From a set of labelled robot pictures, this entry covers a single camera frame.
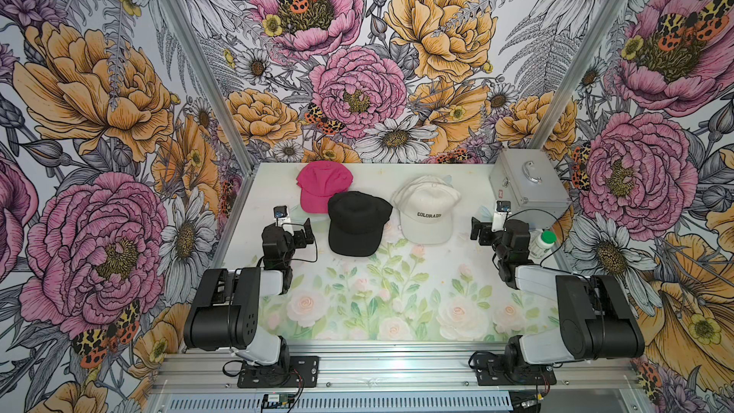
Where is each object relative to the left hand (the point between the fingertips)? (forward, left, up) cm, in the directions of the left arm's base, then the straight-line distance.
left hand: (295, 226), depth 94 cm
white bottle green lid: (-8, -77, +1) cm, 77 cm away
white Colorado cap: (+7, -43, +1) cm, 44 cm away
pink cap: (+21, -6, 0) cm, 22 cm away
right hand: (0, -62, +2) cm, 62 cm away
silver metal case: (+12, -77, +9) cm, 79 cm away
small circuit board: (-45, -1, -9) cm, 46 cm away
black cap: (+3, -19, -2) cm, 20 cm away
